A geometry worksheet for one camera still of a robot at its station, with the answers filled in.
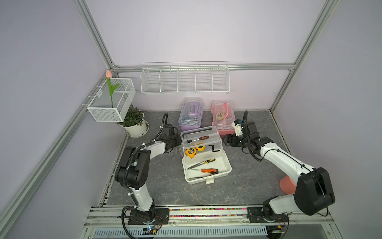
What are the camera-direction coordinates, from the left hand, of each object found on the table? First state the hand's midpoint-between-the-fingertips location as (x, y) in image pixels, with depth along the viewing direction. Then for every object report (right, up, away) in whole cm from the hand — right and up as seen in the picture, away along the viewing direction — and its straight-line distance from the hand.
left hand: (181, 139), depth 97 cm
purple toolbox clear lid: (+6, +15, +7) cm, 18 cm away
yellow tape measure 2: (+13, -4, -9) cm, 16 cm away
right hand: (+29, +2, -10) cm, 31 cm away
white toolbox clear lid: (+14, -10, -9) cm, 20 cm away
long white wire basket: (+3, +42, +1) cm, 42 cm away
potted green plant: (-30, +10, -4) cm, 32 cm away
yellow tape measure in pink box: (+27, +16, +10) cm, 33 cm away
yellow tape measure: (+7, -6, -11) cm, 14 cm away
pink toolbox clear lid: (+30, +18, +11) cm, 36 cm away
